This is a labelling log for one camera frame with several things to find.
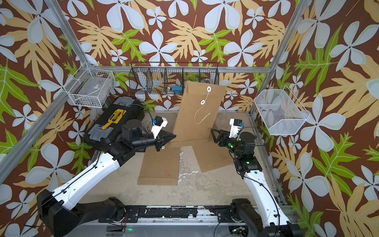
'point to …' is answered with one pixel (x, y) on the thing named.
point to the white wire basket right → (280, 112)
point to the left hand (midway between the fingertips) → (175, 133)
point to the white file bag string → (206, 116)
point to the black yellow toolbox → (105, 130)
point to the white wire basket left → (90, 87)
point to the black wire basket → (170, 77)
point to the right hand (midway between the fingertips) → (214, 130)
